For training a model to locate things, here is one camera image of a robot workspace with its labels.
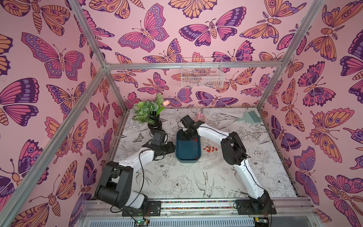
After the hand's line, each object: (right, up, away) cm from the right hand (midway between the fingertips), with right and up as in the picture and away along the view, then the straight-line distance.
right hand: (176, 140), depth 99 cm
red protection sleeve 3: (+23, -5, -2) cm, 23 cm away
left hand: (-1, -3, -8) cm, 9 cm away
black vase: (-13, +11, -2) cm, 17 cm away
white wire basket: (+18, +46, -4) cm, 49 cm away
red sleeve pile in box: (+13, 0, 0) cm, 13 cm away
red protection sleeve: (+22, -7, -5) cm, 23 cm away
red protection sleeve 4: (+24, -6, -5) cm, 25 cm away
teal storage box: (+8, -7, -7) cm, 12 cm away
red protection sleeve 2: (+19, -6, -3) cm, 20 cm away
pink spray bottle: (+18, +16, +1) cm, 24 cm away
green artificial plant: (-17, +19, -15) cm, 30 cm away
